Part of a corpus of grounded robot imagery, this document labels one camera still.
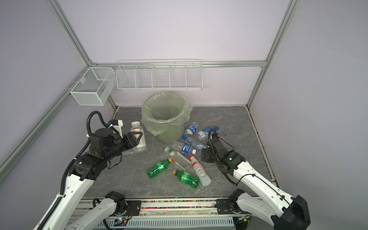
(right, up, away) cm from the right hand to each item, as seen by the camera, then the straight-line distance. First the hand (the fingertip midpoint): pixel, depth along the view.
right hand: (209, 153), depth 80 cm
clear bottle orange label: (-33, +6, -13) cm, 36 cm away
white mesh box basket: (-74, +41, +15) cm, 86 cm away
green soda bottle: (-29, -9, +3) cm, 31 cm away
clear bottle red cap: (-4, -11, +1) cm, 12 cm away
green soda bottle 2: (-13, -13, -1) cm, 18 cm away
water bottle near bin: (-10, +12, +20) cm, 25 cm away
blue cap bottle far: (-2, +8, +16) cm, 18 cm away
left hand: (-35, +10, -11) cm, 38 cm away
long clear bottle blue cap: (-7, +4, +15) cm, 17 cm away
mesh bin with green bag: (-30, +23, +22) cm, 43 cm away
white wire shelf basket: (-30, +50, +19) cm, 61 cm away
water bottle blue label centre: (-13, +1, +9) cm, 16 cm away
